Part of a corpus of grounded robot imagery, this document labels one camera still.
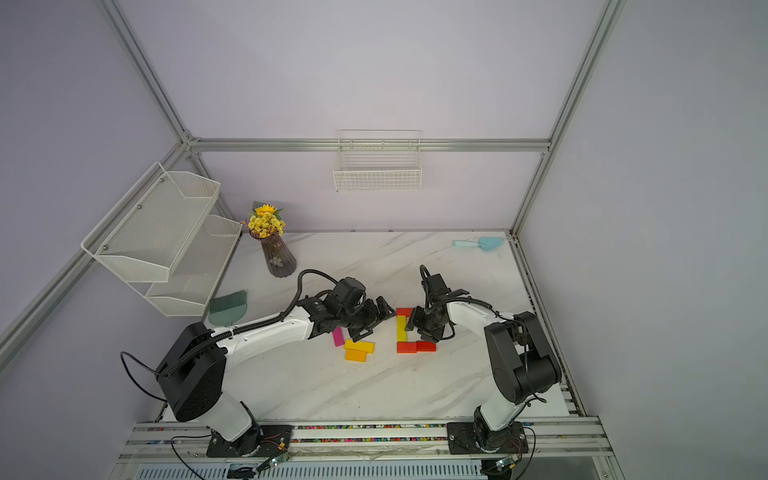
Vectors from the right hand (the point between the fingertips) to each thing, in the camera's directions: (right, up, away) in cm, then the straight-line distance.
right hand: (414, 334), depth 91 cm
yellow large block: (-17, -3, -1) cm, 17 cm away
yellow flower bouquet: (-45, +35, -2) cm, 57 cm away
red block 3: (+3, -3, -3) cm, 5 cm away
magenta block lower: (-23, -1, -1) cm, 23 cm away
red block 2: (-2, -4, -1) cm, 4 cm away
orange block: (-18, -5, -3) cm, 19 cm away
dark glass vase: (-46, +24, +10) cm, 52 cm away
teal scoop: (+30, +30, +25) cm, 49 cm away
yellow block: (-4, 0, +2) cm, 4 cm away
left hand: (-8, +5, -8) cm, 13 cm away
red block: (-3, +8, -8) cm, 12 cm away
